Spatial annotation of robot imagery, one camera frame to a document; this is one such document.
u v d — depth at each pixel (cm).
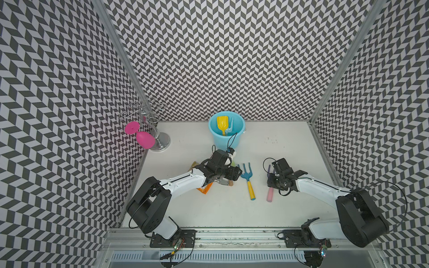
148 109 117
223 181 89
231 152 78
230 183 87
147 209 43
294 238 73
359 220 42
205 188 86
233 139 77
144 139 87
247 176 93
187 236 74
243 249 71
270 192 86
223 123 102
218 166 67
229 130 102
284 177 67
